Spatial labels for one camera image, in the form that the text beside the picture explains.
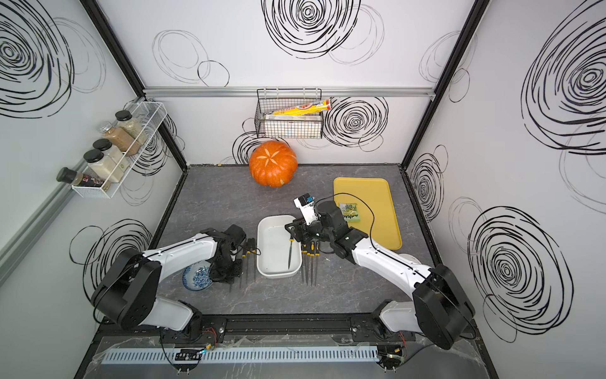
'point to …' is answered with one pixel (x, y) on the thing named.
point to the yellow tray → (368, 205)
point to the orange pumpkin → (273, 163)
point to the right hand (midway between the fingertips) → (290, 225)
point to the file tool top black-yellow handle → (303, 260)
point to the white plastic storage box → (272, 247)
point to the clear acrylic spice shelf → (147, 115)
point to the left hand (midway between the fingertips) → (234, 281)
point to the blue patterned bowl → (196, 276)
